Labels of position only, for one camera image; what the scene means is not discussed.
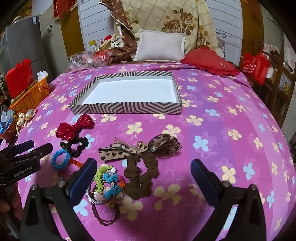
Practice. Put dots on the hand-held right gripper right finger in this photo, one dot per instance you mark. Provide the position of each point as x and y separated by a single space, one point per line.
203 183

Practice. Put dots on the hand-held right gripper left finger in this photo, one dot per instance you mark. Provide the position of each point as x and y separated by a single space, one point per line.
85 182

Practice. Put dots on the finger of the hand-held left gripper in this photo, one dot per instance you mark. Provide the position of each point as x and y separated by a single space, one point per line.
42 150
22 147

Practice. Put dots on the red satin bow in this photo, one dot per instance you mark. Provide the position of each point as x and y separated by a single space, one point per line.
67 131

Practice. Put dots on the black scrunchie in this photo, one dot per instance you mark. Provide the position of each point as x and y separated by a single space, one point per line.
84 141

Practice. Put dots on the thin dark elastic bands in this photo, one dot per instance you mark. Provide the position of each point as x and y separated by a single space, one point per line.
101 223

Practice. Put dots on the brown scrunchie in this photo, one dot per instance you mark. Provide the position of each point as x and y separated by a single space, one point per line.
138 192

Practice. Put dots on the striped cardboard box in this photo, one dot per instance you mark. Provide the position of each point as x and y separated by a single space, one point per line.
127 108

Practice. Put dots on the person's left hand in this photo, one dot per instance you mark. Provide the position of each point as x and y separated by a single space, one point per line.
9 205

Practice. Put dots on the small red basket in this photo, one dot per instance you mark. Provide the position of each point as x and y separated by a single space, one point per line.
9 132

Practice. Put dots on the gold white ornament bunch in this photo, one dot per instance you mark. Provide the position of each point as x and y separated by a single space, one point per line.
25 115

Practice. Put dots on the pink floral bedsheet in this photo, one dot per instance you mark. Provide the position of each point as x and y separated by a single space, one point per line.
208 139

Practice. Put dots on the orange plastic basket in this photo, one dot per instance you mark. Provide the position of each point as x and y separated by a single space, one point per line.
32 95

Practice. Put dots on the red gift bag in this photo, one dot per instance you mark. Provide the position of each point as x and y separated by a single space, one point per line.
19 76

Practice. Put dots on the white tissue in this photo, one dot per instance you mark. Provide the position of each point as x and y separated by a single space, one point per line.
42 75

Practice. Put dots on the clear plastic bag pile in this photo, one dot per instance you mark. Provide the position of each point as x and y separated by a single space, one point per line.
90 58

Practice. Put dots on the grey refrigerator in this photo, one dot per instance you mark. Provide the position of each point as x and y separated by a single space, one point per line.
20 41

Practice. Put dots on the wooden chair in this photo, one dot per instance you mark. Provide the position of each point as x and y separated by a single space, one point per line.
277 92

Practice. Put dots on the yellow bottle cap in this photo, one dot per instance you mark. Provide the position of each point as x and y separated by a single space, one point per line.
92 43

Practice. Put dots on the wooden door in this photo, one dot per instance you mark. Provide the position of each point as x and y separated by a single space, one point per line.
74 34

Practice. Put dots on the red ruffled cushion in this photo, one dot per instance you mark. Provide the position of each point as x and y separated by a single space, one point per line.
208 61

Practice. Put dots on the red shopping bag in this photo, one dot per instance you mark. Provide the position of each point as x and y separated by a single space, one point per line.
253 67

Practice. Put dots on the red plush toy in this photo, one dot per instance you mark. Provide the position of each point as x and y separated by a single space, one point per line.
106 40

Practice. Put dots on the brown patterned blanket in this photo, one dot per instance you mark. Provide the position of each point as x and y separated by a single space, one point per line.
124 46

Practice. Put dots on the white slatted headboard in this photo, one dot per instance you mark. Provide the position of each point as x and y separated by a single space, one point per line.
97 23

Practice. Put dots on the red hanging decoration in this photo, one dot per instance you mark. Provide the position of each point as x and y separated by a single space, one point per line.
64 9

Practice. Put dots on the white pillow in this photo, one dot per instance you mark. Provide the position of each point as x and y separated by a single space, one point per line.
159 46

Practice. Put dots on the cream floral quilt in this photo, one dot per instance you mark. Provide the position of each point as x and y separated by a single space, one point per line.
173 18

